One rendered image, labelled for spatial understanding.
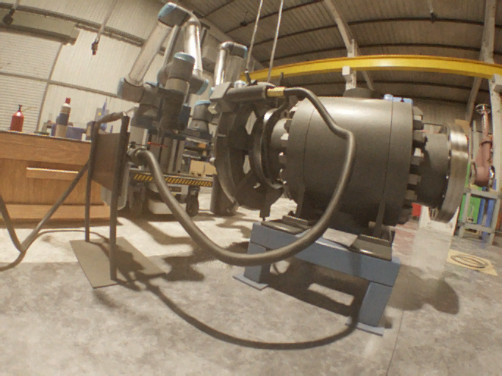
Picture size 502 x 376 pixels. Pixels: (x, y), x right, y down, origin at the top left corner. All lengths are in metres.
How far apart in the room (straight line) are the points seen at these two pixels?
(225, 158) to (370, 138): 0.63
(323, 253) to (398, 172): 0.39
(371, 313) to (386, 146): 0.57
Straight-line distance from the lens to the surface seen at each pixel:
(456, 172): 0.94
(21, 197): 1.35
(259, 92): 0.92
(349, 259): 0.76
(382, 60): 9.58
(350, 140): 0.64
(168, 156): 1.96
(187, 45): 1.26
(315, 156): 0.90
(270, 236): 0.84
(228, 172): 1.05
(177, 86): 0.85
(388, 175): 0.85
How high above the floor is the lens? 0.43
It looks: 4 degrees down
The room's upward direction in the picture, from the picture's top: 10 degrees clockwise
